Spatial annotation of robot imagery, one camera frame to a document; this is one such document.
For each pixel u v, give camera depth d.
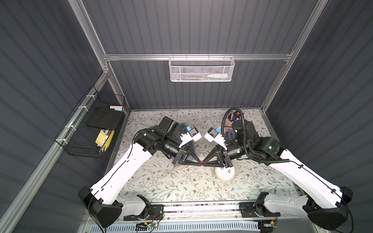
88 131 0.73
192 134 0.52
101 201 0.37
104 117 0.77
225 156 0.49
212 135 0.51
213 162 0.55
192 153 0.53
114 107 0.85
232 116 0.99
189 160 0.56
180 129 0.54
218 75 0.88
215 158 0.52
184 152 0.50
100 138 0.68
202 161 0.54
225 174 0.78
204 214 0.74
